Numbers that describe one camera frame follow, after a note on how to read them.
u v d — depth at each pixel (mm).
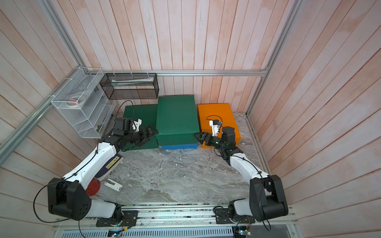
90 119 780
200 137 811
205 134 730
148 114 1054
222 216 729
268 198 423
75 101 745
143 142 730
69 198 407
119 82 887
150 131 731
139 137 715
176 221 730
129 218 732
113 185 820
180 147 1052
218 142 718
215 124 758
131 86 1036
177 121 950
